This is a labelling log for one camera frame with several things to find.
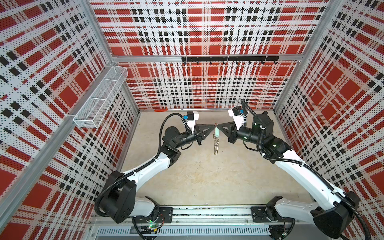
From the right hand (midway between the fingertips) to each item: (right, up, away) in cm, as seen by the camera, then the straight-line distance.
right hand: (219, 127), depth 66 cm
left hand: (-2, -1, +1) cm, 2 cm away
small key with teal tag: (-1, -2, 0) cm, 2 cm away
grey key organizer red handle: (-1, -5, +2) cm, 6 cm away
